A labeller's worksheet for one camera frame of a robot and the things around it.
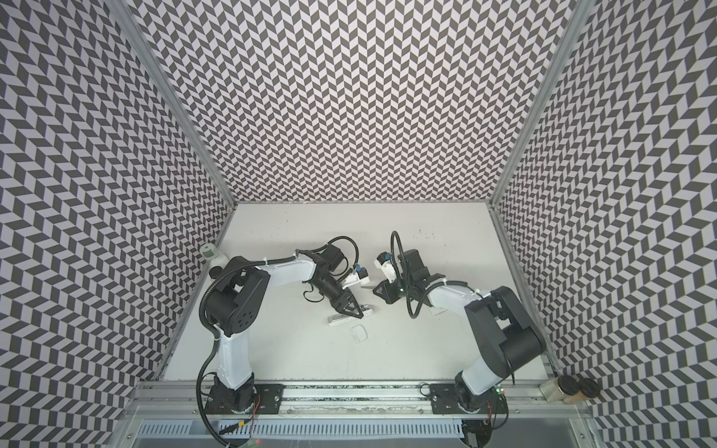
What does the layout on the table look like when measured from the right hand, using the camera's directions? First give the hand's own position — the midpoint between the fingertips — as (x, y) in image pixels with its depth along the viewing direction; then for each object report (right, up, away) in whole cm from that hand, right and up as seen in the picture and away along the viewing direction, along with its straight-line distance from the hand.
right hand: (377, 297), depth 89 cm
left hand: (-7, -4, -3) cm, 8 cm away
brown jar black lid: (+53, -19, -19) cm, 59 cm away
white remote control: (-11, -4, -7) cm, 14 cm away
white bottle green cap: (-55, +13, +3) cm, 56 cm away
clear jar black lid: (+45, -17, -20) cm, 52 cm away
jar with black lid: (-50, +9, -4) cm, 51 cm away
